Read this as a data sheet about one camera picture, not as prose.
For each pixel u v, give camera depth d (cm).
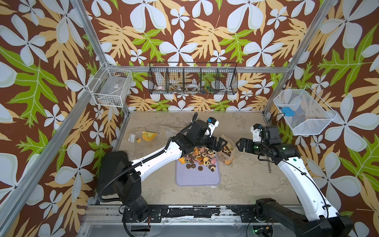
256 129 68
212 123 66
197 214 75
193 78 98
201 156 93
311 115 78
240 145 69
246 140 68
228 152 93
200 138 60
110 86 86
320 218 38
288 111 86
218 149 65
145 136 95
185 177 88
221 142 66
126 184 43
